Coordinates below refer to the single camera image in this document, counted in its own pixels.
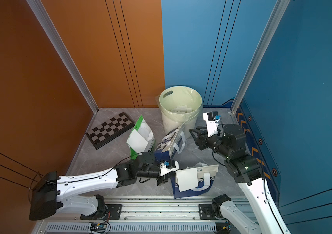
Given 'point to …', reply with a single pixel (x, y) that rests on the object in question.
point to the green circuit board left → (98, 227)
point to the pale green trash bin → (180, 105)
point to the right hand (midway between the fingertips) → (194, 128)
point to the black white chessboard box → (102, 134)
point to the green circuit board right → (230, 227)
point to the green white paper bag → (144, 129)
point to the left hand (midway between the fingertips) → (179, 171)
